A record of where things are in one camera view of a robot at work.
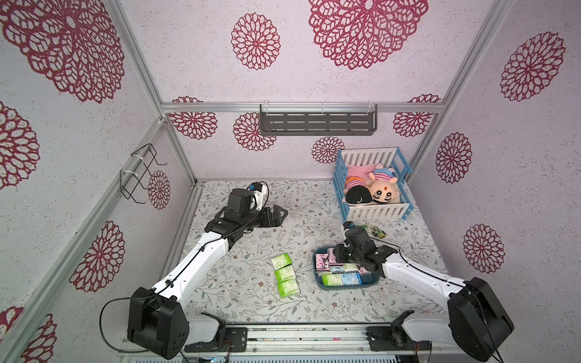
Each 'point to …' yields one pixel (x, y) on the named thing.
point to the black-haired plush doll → (380, 188)
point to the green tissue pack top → (350, 267)
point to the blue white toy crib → (391, 157)
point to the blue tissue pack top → (337, 269)
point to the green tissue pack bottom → (288, 287)
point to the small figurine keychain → (379, 233)
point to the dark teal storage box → (369, 280)
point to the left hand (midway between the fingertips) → (277, 214)
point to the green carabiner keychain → (364, 226)
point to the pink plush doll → (357, 174)
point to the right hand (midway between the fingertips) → (338, 253)
